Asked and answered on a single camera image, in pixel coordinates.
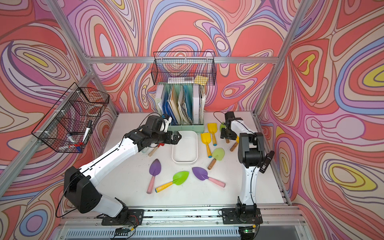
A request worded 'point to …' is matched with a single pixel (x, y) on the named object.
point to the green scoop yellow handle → (178, 179)
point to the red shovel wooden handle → (152, 151)
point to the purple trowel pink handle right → (202, 175)
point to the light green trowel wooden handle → (218, 154)
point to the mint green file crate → (183, 103)
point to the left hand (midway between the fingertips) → (176, 136)
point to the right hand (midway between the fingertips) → (227, 139)
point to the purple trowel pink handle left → (154, 169)
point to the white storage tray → (186, 150)
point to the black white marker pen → (89, 123)
